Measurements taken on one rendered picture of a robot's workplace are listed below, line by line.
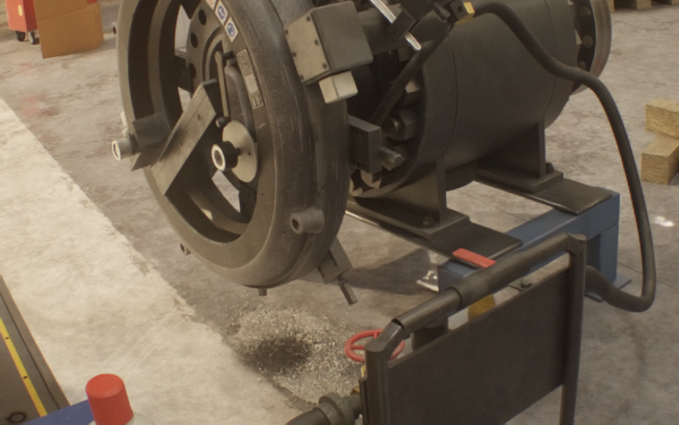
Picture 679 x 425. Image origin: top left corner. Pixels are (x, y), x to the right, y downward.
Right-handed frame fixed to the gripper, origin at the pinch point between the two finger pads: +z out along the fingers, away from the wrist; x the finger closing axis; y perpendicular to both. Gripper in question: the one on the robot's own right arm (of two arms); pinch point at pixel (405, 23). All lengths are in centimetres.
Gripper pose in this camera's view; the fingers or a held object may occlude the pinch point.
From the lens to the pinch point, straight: 141.9
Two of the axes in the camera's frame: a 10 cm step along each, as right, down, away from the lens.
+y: 6.5, 7.5, -0.8
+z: -3.9, 4.2, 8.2
